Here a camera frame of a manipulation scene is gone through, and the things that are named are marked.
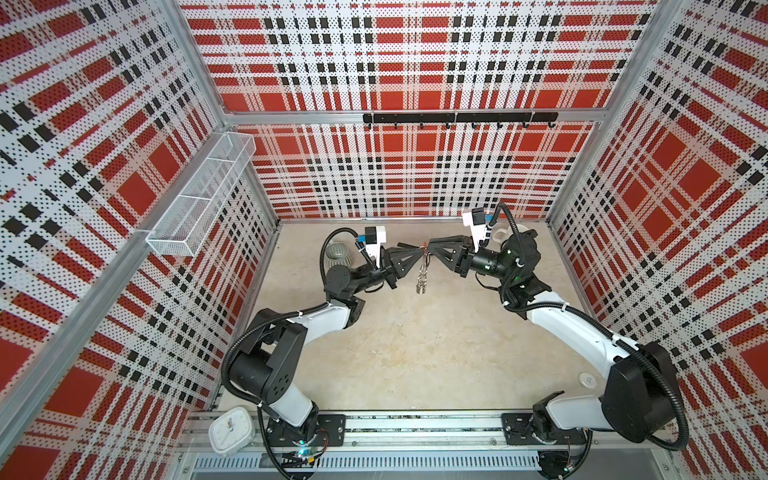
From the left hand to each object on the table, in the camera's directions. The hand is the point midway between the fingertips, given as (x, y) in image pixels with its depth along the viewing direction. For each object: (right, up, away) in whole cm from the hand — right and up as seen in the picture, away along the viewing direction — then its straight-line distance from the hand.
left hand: (424, 255), depth 69 cm
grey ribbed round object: (-29, 0, +38) cm, 48 cm away
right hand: (+1, +2, -1) cm, 2 cm away
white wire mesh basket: (-73, +8, +20) cm, 76 cm away
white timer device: (-47, -43, +3) cm, 64 cm away
